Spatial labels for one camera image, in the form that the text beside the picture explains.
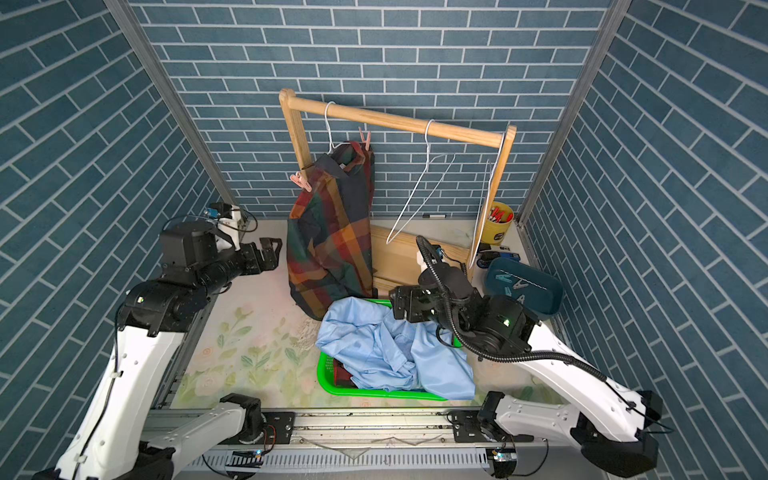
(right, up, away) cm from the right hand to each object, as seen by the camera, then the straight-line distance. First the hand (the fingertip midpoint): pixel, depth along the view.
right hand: (409, 297), depth 65 cm
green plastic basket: (-20, -23, +9) cm, 32 cm away
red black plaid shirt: (-17, -22, +10) cm, 30 cm away
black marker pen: (+13, +24, +59) cm, 65 cm away
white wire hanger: (+8, +38, +41) cm, 57 cm away
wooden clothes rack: (-3, +8, +46) cm, 46 cm away
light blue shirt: (-7, -17, +14) cm, 23 cm away
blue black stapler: (+30, +7, +40) cm, 50 cm away
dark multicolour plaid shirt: (-22, +14, +20) cm, 33 cm away
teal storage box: (+47, -5, +37) cm, 60 cm away
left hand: (-30, +12, +1) cm, 32 cm away
